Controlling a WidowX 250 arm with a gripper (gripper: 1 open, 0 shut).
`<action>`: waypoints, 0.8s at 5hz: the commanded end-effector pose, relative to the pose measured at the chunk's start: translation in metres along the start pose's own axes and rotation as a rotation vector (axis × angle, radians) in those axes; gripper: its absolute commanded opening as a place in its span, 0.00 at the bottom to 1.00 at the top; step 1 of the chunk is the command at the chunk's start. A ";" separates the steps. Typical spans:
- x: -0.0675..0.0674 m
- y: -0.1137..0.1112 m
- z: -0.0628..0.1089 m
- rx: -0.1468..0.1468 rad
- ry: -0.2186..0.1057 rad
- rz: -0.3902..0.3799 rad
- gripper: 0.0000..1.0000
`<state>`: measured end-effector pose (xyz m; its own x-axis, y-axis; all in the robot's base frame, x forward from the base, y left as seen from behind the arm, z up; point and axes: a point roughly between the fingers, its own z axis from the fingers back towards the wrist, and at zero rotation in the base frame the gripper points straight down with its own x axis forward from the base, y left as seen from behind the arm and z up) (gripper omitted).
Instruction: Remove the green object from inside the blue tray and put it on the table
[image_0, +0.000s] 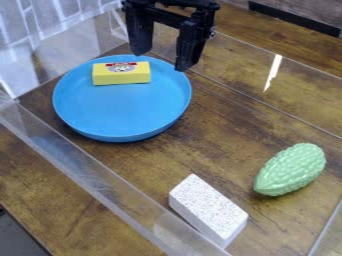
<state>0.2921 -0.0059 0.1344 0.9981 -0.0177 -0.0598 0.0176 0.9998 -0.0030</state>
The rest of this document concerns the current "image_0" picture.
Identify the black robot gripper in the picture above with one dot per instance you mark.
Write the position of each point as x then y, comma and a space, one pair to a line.
188, 15

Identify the green bumpy gourd toy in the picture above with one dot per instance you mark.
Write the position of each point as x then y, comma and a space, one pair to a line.
290, 170

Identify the blue round plastic tray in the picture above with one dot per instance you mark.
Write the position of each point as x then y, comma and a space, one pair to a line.
121, 113

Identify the yellow rectangular block with label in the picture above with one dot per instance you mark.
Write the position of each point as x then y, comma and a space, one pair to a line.
120, 73

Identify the white speckled rectangular block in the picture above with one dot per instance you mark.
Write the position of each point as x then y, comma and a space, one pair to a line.
213, 215

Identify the clear acrylic enclosure wall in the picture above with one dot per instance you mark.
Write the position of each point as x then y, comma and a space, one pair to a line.
91, 198

